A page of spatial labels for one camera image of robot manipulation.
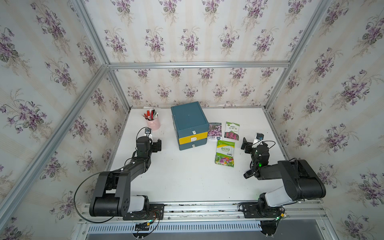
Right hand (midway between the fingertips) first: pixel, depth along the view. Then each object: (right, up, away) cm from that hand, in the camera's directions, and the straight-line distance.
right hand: (254, 139), depth 91 cm
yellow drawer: (-37, +2, -5) cm, 37 cm away
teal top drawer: (-43, +5, -10) cm, 44 cm away
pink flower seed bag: (-22, +4, +13) cm, 26 cm away
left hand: (-64, 0, 0) cm, 64 cm away
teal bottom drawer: (-38, -3, +2) cm, 38 cm away
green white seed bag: (-10, +4, +14) cm, 18 cm away
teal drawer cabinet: (-39, +9, -9) cm, 41 cm away
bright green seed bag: (-18, -10, +3) cm, 20 cm away
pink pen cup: (-65, +9, +10) cm, 66 cm away
